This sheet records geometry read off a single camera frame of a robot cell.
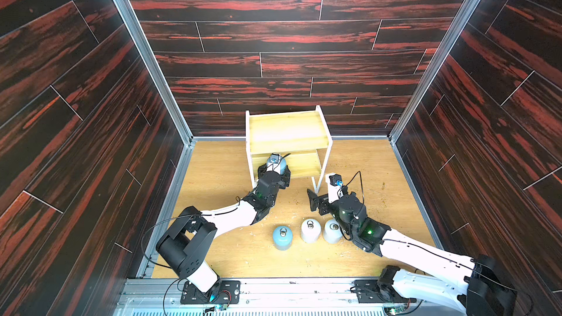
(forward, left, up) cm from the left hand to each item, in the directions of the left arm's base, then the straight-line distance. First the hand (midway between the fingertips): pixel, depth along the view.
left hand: (279, 165), depth 87 cm
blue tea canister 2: (-25, -2, -10) cm, 28 cm away
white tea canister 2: (-23, -20, -11) cm, 32 cm away
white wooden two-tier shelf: (+1, -7, +16) cm, 18 cm away
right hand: (-10, -17, +1) cm, 20 cm away
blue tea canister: (-4, -2, +5) cm, 6 cm away
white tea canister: (-22, -12, -11) cm, 28 cm away
